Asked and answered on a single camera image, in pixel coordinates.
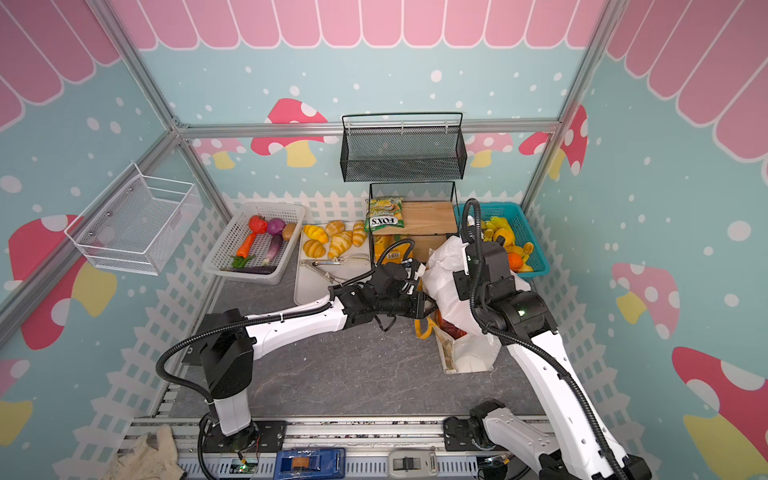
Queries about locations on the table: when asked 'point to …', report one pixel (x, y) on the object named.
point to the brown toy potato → (288, 230)
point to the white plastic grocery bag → (445, 258)
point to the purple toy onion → (276, 225)
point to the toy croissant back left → (316, 233)
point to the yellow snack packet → (396, 254)
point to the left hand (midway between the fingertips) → (434, 311)
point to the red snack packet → (454, 331)
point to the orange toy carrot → (243, 249)
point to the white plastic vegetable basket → (258, 244)
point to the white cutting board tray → (315, 276)
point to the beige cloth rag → (153, 457)
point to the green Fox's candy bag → (382, 212)
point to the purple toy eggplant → (273, 249)
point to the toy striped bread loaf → (340, 243)
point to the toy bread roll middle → (334, 227)
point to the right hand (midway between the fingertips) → (473, 265)
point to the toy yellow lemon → (507, 234)
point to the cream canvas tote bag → (468, 353)
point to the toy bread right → (359, 234)
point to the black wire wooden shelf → (430, 214)
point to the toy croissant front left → (314, 248)
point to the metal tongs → (313, 263)
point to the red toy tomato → (258, 224)
